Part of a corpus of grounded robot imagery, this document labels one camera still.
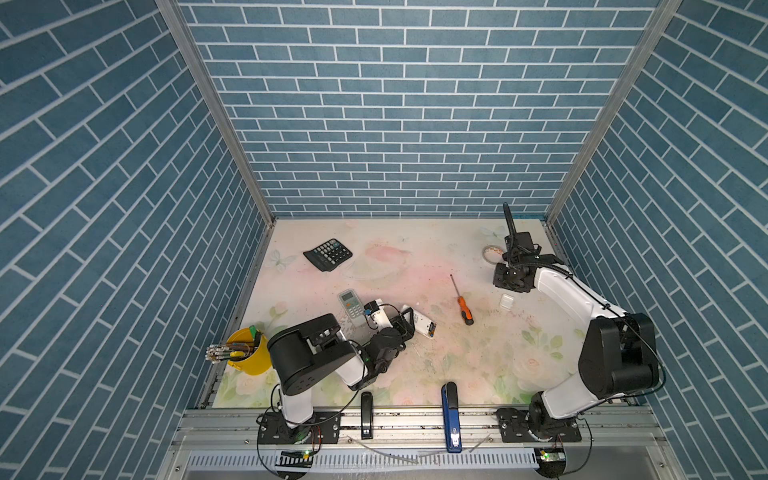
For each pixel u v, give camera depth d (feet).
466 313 3.04
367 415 2.40
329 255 3.50
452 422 2.37
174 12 2.28
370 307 2.59
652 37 2.44
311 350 1.67
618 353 1.46
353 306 3.09
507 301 3.18
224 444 2.53
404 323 2.64
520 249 2.32
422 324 2.90
